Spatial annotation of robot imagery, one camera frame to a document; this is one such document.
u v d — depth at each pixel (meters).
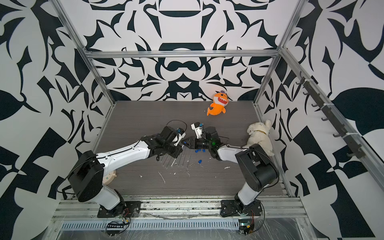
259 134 0.93
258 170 0.47
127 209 0.73
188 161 0.90
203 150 0.96
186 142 0.85
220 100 1.11
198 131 0.83
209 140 0.73
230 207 0.75
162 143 0.65
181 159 0.90
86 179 0.43
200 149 0.95
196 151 0.94
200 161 0.90
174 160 0.83
